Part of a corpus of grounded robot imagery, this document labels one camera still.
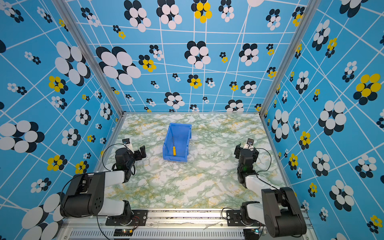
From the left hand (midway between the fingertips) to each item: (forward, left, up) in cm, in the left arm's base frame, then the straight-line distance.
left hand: (138, 146), depth 93 cm
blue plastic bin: (+17, -27, -8) cm, 32 cm away
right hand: (-2, -68, +5) cm, 68 cm away
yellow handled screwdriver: (+2, -22, -6) cm, 23 cm away
